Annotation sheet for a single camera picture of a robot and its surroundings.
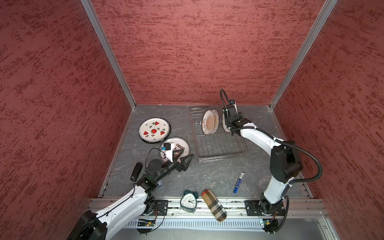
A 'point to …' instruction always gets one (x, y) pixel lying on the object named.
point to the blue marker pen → (239, 182)
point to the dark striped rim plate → (154, 130)
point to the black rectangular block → (136, 171)
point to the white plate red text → (179, 144)
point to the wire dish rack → (212, 141)
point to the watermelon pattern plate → (154, 130)
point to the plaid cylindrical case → (219, 213)
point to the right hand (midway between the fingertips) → (233, 117)
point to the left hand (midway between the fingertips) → (188, 155)
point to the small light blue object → (160, 183)
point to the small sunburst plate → (208, 121)
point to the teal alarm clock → (188, 200)
